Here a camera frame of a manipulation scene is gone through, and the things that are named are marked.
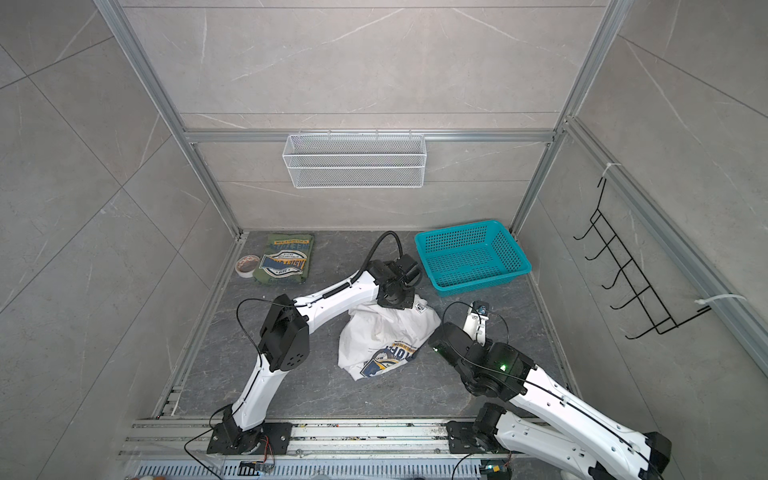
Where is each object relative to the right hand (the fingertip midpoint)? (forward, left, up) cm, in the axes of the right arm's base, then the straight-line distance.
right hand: (456, 334), depth 74 cm
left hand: (+16, +11, -8) cm, 21 cm away
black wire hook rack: (0, -39, +15) cm, 41 cm away
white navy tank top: (+3, +21, -8) cm, 23 cm away
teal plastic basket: (+38, -14, -17) cm, 44 cm away
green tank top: (+37, +54, -13) cm, 67 cm away
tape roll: (+37, +71, -16) cm, 81 cm away
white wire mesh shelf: (+58, +28, +13) cm, 66 cm away
